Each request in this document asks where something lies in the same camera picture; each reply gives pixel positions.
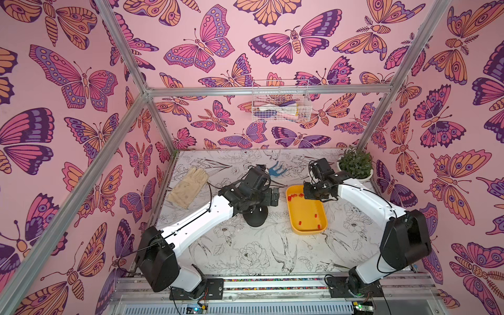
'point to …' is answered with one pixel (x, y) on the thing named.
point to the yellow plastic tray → (308, 216)
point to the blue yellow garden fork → (272, 171)
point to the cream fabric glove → (186, 190)
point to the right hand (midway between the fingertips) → (307, 192)
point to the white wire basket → (281, 101)
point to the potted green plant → (357, 163)
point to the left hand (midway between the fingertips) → (272, 193)
